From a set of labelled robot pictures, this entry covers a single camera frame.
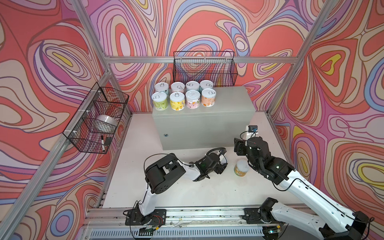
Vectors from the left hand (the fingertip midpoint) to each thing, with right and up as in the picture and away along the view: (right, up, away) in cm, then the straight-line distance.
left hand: (224, 159), depth 90 cm
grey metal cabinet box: (-5, +20, +6) cm, 21 cm away
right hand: (+5, +12, -16) cm, 21 cm away
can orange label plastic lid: (+7, -2, -10) cm, 12 cm away
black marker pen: (-64, +12, -18) cm, 68 cm away
